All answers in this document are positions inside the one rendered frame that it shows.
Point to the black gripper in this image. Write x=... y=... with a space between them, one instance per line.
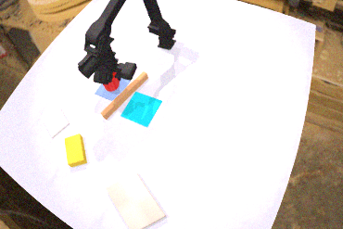
x=124 y=71

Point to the yellow rectangular block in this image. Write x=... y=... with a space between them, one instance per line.
x=75 y=150

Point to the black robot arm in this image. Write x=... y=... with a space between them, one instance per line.
x=98 y=35

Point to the red plastic cup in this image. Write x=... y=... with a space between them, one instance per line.
x=112 y=86

